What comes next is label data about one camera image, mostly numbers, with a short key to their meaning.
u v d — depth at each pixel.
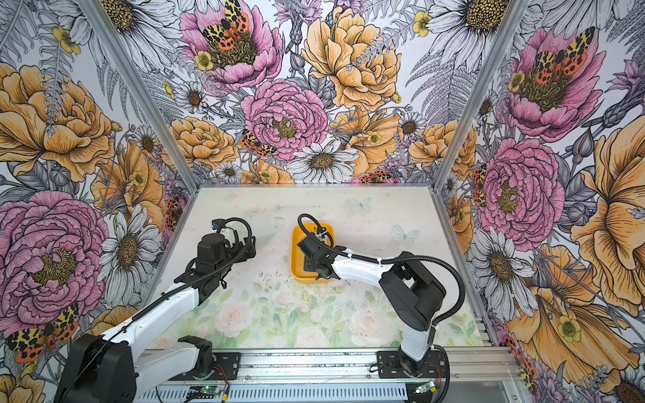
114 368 0.40
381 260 0.52
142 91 0.88
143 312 0.49
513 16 0.72
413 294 0.47
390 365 0.74
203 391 0.71
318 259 0.69
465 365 0.77
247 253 0.79
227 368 0.74
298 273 0.88
